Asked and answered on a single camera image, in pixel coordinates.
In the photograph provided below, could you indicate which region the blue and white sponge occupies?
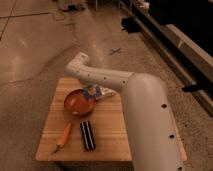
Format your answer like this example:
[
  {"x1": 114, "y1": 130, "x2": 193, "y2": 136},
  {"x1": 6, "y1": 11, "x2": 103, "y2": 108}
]
[{"x1": 83, "y1": 85, "x2": 101, "y2": 100}]

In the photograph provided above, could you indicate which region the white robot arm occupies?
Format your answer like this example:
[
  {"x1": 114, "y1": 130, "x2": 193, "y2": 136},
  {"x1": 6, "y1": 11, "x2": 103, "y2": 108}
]
[{"x1": 66, "y1": 52, "x2": 185, "y2": 171}]

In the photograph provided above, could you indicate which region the orange ceramic bowl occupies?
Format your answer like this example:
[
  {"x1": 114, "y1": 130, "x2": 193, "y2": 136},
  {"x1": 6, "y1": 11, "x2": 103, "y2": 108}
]
[{"x1": 64, "y1": 89, "x2": 96, "y2": 116}]

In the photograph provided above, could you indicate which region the white plastic bottle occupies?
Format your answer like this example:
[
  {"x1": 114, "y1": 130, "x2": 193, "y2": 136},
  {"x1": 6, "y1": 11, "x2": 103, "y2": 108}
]
[{"x1": 96, "y1": 87, "x2": 115, "y2": 100}]

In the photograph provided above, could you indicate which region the black striped rectangular block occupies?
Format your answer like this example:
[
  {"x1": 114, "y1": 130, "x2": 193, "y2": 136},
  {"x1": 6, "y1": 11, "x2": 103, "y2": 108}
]
[{"x1": 80, "y1": 121, "x2": 96, "y2": 151}]

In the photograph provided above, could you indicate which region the wooden table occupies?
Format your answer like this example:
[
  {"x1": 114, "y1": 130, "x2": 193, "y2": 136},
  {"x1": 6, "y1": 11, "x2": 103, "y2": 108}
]
[{"x1": 35, "y1": 77, "x2": 188, "y2": 171}]

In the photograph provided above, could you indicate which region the black box on floor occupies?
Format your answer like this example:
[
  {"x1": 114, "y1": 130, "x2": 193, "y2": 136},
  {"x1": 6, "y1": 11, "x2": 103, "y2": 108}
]
[{"x1": 121, "y1": 17, "x2": 141, "y2": 33}]

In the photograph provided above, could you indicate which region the long grey shelf unit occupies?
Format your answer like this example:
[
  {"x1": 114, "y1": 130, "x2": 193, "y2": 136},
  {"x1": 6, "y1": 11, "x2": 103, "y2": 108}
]
[{"x1": 118, "y1": 0, "x2": 213, "y2": 117}]

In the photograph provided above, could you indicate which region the orange handled knife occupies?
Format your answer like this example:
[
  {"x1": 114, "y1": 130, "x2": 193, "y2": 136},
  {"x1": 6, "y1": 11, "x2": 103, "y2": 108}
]
[{"x1": 53, "y1": 123, "x2": 72, "y2": 153}]

